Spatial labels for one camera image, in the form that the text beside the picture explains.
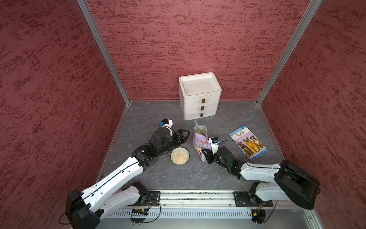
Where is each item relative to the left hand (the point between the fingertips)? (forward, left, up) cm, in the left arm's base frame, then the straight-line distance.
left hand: (186, 137), depth 72 cm
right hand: (+1, -11, -18) cm, 21 cm away
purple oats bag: (+1, -8, -5) cm, 9 cm away
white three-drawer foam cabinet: (+31, -8, 0) cm, 32 cm away
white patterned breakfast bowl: (-2, +4, -19) cm, 19 cm away
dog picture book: (+8, -43, -23) cm, 49 cm away
